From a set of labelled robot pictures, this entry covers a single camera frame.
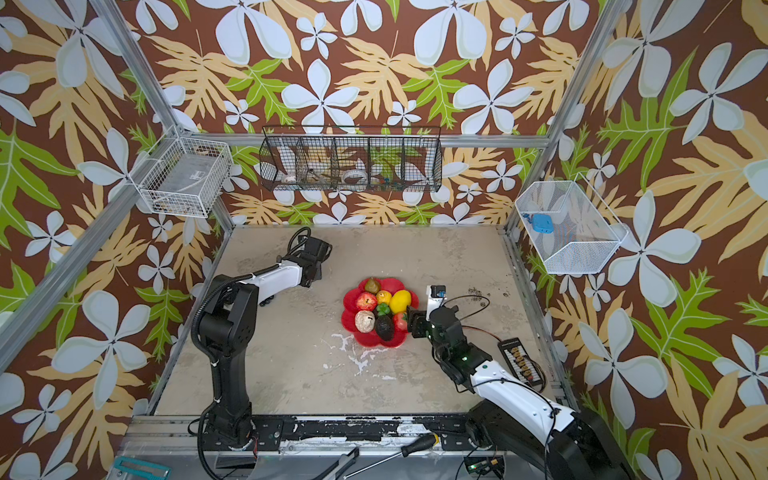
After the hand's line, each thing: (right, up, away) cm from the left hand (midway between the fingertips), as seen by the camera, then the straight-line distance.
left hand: (302, 264), depth 101 cm
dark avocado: (+28, -18, -15) cm, 37 cm away
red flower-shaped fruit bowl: (+17, -17, -10) cm, 26 cm away
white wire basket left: (-30, +26, -15) cm, 42 cm away
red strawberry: (+33, -16, -13) cm, 39 cm away
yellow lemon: (+33, -11, -8) cm, 36 cm away
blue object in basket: (+74, +13, -15) cm, 77 cm away
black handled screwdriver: (+39, -43, -29) cm, 65 cm away
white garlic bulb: (+22, -16, -15) cm, 31 cm away
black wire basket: (+32, +35, -5) cm, 48 cm away
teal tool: (-28, -49, -32) cm, 65 cm away
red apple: (+23, -11, -10) cm, 27 cm away
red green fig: (+24, -7, -6) cm, 26 cm away
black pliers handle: (+18, -46, -31) cm, 58 cm away
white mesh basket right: (+82, +11, -18) cm, 84 cm away
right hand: (+37, -11, -18) cm, 42 cm away
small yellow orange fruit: (+28, -10, -8) cm, 31 cm away
